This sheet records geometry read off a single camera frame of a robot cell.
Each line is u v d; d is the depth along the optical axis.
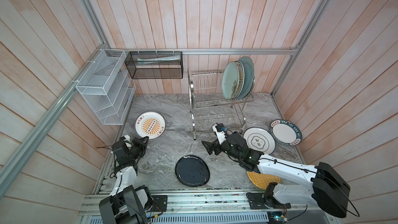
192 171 0.83
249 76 0.72
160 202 0.74
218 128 0.67
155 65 1.04
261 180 0.80
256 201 0.73
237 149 0.60
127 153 0.67
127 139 0.78
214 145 0.69
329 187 0.41
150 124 0.88
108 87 0.73
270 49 0.96
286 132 0.99
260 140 0.95
